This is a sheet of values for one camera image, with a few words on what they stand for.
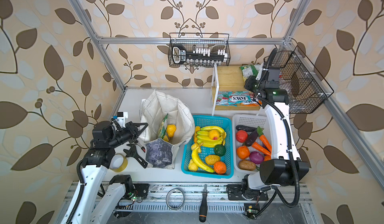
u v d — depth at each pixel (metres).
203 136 0.89
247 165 0.77
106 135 0.55
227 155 0.80
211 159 0.80
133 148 0.89
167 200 0.72
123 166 0.81
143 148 0.88
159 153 0.72
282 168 0.40
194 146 0.85
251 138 0.86
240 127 0.94
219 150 0.82
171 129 0.91
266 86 0.53
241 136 0.87
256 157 0.79
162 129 0.83
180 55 0.84
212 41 0.91
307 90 0.71
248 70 0.79
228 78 0.81
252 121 0.94
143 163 0.84
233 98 0.87
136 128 0.67
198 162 0.78
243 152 0.81
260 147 0.85
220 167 0.75
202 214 0.67
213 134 0.87
